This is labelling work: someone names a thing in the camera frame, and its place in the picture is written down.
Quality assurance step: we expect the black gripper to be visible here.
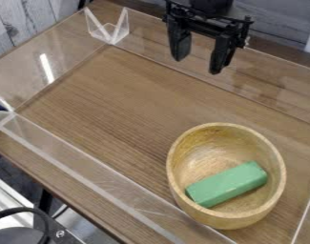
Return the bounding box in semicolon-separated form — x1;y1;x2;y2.
162;0;255;74

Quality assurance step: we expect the brown wooden bowl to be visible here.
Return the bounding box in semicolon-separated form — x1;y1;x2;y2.
166;123;287;230

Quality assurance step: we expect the green rectangular block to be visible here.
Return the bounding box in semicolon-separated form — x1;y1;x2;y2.
185;161;268;208

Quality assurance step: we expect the clear acrylic corner bracket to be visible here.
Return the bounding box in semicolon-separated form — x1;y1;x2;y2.
84;8;129;45

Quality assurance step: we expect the clear acrylic front wall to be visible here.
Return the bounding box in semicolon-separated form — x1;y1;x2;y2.
0;99;237;244

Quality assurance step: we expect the black cable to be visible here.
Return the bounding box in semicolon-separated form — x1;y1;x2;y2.
0;207;53;244

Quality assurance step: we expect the grey metal base plate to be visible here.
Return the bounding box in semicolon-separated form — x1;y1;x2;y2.
0;215;86;244

